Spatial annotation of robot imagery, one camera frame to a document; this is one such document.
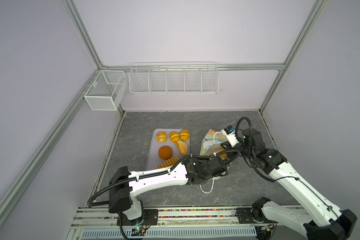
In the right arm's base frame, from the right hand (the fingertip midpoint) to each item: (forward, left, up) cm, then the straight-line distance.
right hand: (223, 144), depth 75 cm
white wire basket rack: (+47, +27, +8) cm, 55 cm away
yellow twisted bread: (+20, +20, -19) cm, 34 cm away
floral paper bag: (-1, +6, +1) cm, 6 cm away
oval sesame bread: (+9, +22, -17) cm, 29 cm away
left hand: (-8, +10, -4) cm, 13 cm away
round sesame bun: (+17, +36, -18) cm, 44 cm away
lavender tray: (+2, +39, -22) cm, 45 cm away
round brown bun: (+6, +32, -19) cm, 38 cm away
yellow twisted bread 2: (+19, +27, -19) cm, 38 cm away
